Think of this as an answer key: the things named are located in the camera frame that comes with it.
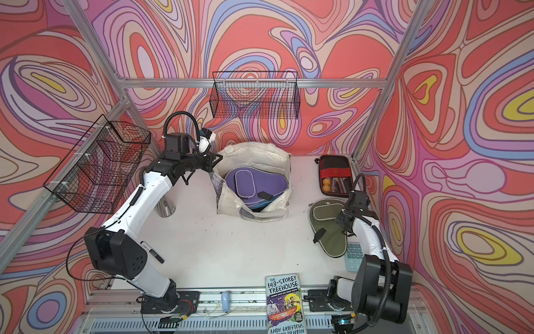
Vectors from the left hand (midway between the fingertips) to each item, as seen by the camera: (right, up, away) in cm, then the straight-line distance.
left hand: (222, 156), depth 80 cm
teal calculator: (+52, -40, +3) cm, 66 cm away
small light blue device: (+3, -52, -8) cm, 53 cm away
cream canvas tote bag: (+16, 0, +6) cm, 18 cm away
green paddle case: (+43, -33, +5) cm, 54 cm away
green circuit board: (-17, -59, -8) cm, 62 cm away
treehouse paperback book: (+23, -53, -8) cm, 58 cm away
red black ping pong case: (+53, -7, +28) cm, 60 cm away
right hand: (+51, -29, +6) cm, 59 cm away
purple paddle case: (+13, -13, +8) cm, 19 cm away
